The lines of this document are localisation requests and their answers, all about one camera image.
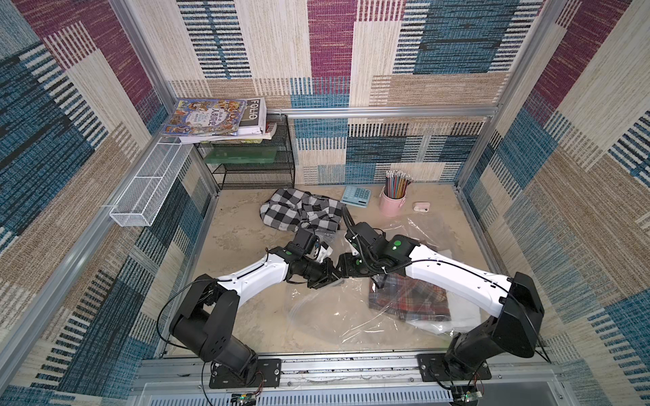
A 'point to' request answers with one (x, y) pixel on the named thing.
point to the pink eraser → (421, 206)
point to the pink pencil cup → (390, 207)
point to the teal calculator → (357, 196)
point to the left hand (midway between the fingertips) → (343, 280)
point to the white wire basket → (143, 197)
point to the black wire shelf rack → (268, 165)
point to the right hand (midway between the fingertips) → (340, 268)
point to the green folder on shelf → (240, 155)
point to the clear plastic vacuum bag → (341, 312)
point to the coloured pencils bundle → (396, 183)
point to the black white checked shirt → (290, 208)
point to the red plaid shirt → (409, 298)
